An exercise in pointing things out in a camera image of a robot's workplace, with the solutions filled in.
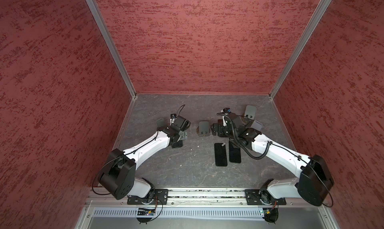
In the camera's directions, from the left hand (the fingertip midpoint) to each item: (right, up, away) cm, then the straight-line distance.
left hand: (176, 135), depth 87 cm
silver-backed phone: (+27, -12, +3) cm, 30 cm away
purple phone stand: (+51, +6, +5) cm, 51 cm away
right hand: (+24, +5, -4) cm, 24 cm away
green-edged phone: (+1, -6, +2) cm, 6 cm away
